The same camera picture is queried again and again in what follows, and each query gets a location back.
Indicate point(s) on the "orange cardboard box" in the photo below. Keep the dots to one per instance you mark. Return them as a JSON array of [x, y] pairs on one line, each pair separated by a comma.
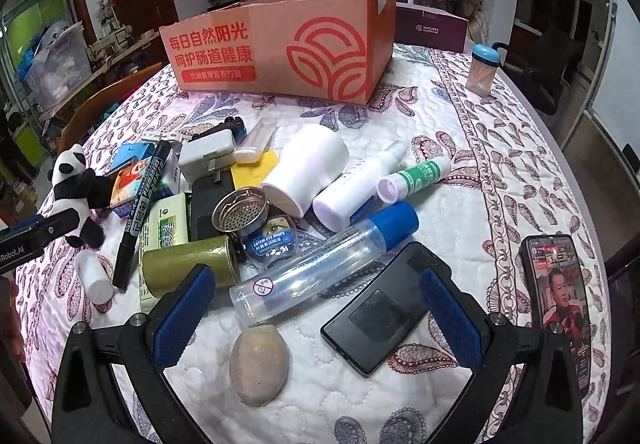
[[260, 54]]

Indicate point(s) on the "red playing card box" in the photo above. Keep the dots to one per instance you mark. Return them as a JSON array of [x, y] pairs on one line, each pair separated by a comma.
[[127, 184]]

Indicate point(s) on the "black marker pen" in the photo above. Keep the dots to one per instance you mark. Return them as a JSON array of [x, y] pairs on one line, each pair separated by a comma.
[[142, 204]]

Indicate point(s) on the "toothpick jar with blue lid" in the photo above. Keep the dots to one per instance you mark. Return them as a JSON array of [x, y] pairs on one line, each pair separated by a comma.
[[482, 74]]

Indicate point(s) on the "white spray bottle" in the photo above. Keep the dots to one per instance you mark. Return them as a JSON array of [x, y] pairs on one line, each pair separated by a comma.
[[350, 189]]

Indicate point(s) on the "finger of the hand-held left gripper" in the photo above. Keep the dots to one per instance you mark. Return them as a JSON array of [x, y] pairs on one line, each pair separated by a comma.
[[55, 226]]

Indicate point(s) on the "paisley quilted tablecloth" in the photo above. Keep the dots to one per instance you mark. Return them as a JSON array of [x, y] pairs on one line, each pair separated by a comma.
[[500, 174]]

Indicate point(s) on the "large white plastic jar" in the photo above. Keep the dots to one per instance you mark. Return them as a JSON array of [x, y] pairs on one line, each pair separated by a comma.
[[310, 164]]

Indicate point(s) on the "blue eye drops box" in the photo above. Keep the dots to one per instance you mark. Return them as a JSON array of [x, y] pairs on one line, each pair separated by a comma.
[[270, 241]]

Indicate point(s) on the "green soap packet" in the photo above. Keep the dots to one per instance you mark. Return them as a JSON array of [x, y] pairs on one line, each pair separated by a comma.
[[170, 221]]

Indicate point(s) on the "white and green carton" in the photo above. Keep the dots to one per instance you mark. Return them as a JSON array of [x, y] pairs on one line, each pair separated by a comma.
[[175, 174]]

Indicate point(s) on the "wooden chair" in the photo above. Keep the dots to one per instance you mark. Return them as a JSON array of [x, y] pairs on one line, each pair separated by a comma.
[[100, 109]]

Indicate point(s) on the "black power bank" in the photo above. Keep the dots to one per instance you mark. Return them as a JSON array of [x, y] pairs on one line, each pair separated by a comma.
[[380, 319]]

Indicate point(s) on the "small white bottle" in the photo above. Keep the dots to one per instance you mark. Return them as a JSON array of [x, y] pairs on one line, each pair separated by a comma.
[[95, 276]]

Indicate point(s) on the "clear plastic storage bin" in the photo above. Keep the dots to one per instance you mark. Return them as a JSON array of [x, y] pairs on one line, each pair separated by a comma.
[[55, 59]]

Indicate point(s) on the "beige oval stone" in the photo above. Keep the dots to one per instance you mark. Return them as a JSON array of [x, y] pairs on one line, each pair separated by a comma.
[[260, 366]]

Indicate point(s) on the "green and white tube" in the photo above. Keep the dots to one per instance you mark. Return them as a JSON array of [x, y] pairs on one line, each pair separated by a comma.
[[417, 176]]

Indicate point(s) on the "white charger adapter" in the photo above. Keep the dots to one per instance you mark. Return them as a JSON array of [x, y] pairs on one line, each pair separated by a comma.
[[205, 151]]

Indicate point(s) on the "metal sink strainer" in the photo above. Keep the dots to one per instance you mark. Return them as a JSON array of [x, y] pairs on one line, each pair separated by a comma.
[[240, 214]]

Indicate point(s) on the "panda plush toy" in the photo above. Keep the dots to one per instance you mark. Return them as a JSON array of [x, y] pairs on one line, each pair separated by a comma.
[[75, 189]]

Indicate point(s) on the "black rectangular box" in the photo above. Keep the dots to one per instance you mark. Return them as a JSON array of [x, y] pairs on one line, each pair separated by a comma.
[[205, 209]]

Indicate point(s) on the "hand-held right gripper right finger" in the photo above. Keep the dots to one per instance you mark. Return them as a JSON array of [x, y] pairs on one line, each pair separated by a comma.
[[450, 319]]

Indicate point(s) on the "yellow sticky note pad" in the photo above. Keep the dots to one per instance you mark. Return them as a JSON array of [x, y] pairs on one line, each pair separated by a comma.
[[260, 171]]

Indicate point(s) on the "smartphone with lit screen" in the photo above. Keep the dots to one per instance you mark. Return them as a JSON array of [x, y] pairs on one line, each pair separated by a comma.
[[557, 304]]

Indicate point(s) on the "purple box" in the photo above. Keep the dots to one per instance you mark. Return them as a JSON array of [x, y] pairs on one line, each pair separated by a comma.
[[430, 31]]

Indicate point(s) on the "black office chair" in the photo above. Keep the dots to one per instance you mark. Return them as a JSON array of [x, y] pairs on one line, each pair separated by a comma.
[[535, 74]]

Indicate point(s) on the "clear bottle with blue cap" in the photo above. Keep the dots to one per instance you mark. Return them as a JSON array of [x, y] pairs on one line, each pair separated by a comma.
[[320, 259]]

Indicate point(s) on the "small black and blue object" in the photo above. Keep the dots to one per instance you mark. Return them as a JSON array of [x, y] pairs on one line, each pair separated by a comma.
[[227, 129]]

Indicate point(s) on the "clear plastic tube case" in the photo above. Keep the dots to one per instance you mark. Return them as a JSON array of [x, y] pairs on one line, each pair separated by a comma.
[[257, 139]]

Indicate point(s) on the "olive green tin can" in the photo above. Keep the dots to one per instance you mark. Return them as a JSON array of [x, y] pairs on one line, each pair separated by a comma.
[[187, 264]]

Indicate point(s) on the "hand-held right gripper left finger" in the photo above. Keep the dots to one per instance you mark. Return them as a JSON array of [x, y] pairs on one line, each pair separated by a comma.
[[182, 314]]

